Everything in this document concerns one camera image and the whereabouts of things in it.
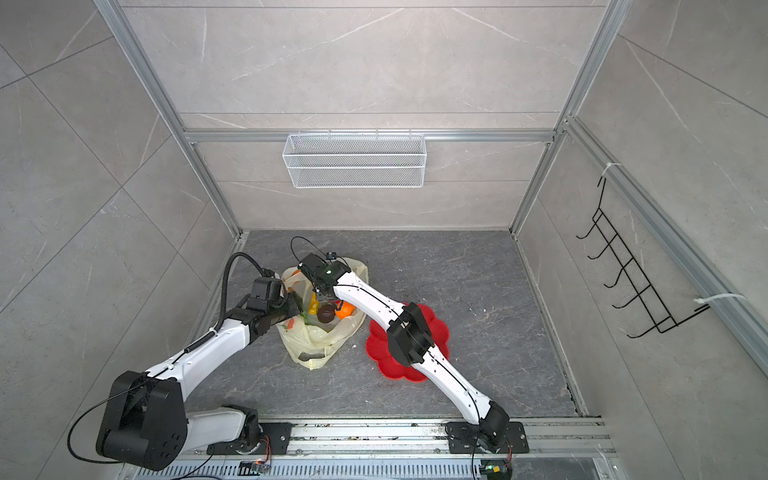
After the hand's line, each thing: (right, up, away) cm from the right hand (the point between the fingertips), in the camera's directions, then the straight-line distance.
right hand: (331, 289), depth 97 cm
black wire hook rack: (+75, -1, -37) cm, 84 cm away
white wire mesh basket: (+7, +44, +4) cm, 45 cm away
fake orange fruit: (+6, -6, -7) cm, 11 cm away
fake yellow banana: (-4, -4, -8) cm, 9 cm away
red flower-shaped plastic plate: (+16, -17, -10) cm, 25 cm away
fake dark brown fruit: (0, -7, -5) cm, 9 cm away
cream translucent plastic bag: (-2, -13, -15) cm, 20 cm away
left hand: (-9, -1, -8) cm, 12 cm away
